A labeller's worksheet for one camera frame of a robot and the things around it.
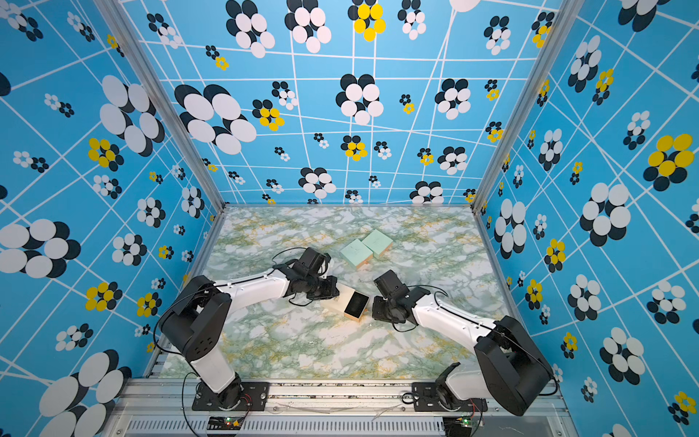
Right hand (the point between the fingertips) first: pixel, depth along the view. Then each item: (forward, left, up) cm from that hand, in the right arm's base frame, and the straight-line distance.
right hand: (379, 311), depth 87 cm
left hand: (+6, +12, +2) cm, 13 cm away
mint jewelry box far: (+28, 0, 0) cm, 28 cm away
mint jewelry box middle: (+23, +8, 0) cm, 24 cm away
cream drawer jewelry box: (+3, +9, 0) cm, 10 cm away
